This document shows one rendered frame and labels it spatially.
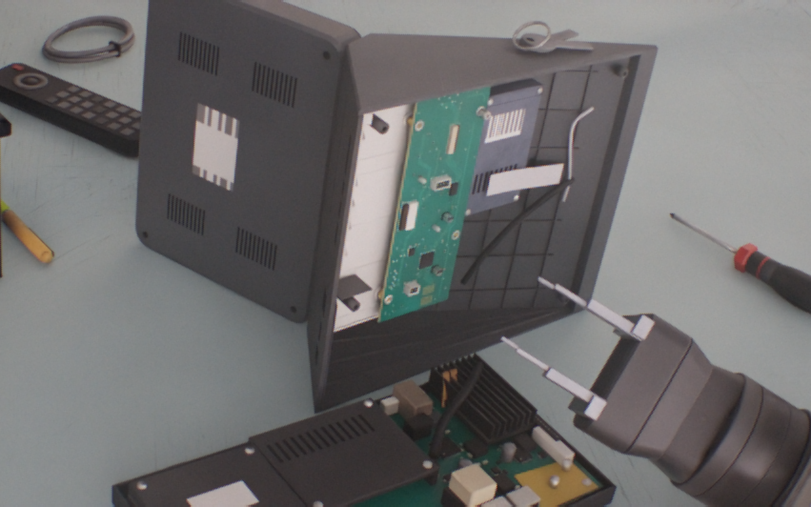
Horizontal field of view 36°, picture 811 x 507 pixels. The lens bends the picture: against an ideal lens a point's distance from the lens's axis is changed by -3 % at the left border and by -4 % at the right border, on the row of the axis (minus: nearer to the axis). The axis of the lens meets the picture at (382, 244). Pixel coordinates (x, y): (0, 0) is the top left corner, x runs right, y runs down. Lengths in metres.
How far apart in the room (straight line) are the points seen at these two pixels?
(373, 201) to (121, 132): 0.33
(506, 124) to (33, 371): 0.33
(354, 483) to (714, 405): 0.20
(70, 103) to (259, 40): 0.32
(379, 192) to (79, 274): 0.24
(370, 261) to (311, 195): 0.06
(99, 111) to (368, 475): 0.46
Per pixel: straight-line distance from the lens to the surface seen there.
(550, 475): 0.77
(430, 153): 0.75
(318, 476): 0.72
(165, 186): 0.89
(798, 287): 1.01
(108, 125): 1.05
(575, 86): 0.83
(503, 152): 0.81
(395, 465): 0.73
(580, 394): 0.69
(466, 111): 0.75
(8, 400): 0.79
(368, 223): 0.76
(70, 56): 1.18
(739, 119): 1.31
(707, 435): 0.72
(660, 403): 0.71
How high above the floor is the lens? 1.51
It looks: 32 degrees down
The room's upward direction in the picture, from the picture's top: 10 degrees clockwise
